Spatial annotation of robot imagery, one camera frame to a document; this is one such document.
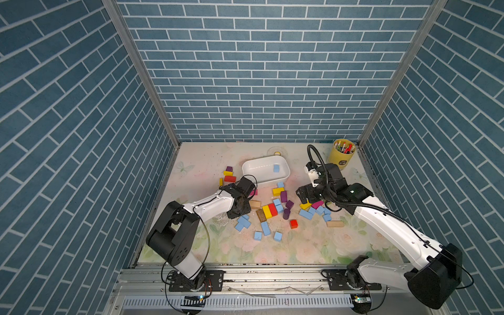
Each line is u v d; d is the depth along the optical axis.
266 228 0.87
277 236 0.83
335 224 0.89
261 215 0.91
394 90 0.95
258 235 0.83
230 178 1.02
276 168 1.08
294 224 0.87
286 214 0.91
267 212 0.91
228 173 1.05
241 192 0.72
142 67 0.86
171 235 0.45
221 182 1.01
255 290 0.73
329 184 0.58
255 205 0.93
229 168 1.07
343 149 1.05
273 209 0.91
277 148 1.19
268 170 1.09
